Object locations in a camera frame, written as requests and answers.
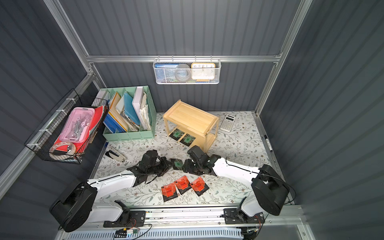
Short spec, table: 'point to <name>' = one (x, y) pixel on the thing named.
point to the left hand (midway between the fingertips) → (174, 163)
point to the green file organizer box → (132, 113)
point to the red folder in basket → (97, 114)
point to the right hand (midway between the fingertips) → (187, 167)
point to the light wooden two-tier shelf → (194, 122)
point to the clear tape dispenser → (62, 148)
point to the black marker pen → (268, 143)
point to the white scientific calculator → (228, 123)
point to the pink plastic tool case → (78, 126)
